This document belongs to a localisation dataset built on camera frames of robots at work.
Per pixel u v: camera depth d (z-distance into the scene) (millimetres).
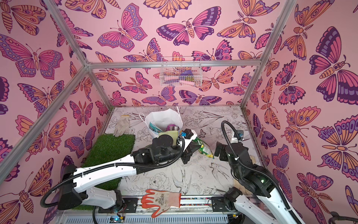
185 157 565
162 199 741
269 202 398
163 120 916
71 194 389
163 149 475
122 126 1078
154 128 824
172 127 858
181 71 948
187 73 947
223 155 577
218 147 590
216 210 726
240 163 438
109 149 945
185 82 854
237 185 795
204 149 625
